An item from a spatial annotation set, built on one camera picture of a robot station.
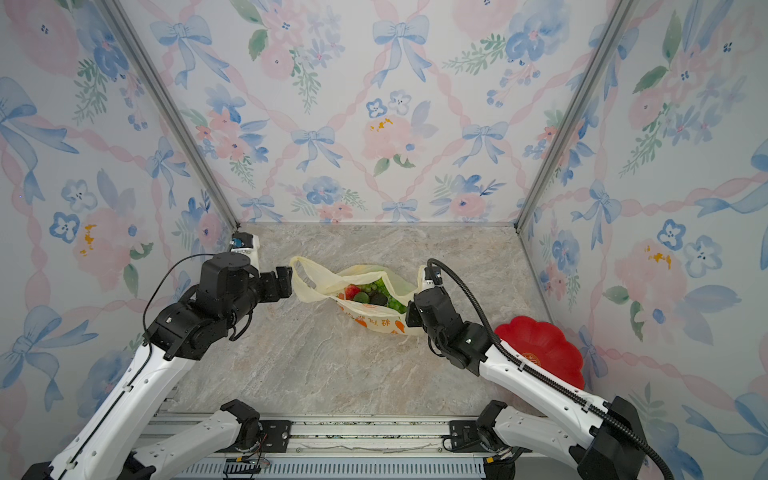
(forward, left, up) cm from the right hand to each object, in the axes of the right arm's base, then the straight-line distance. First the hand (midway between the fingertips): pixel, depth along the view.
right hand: (415, 295), depth 77 cm
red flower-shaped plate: (-4, -40, -19) cm, 44 cm away
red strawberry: (+11, +19, -15) cm, 27 cm away
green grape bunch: (+13, +10, -15) cm, 22 cm away
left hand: (-1, +32, +12) cm, 34 cm away
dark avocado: (+8, +11, -16) cm, 21 cm away
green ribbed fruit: (+7, +15, -13) cm, 21 cm away
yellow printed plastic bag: (+5, +29, -3) cm, 29 cm away
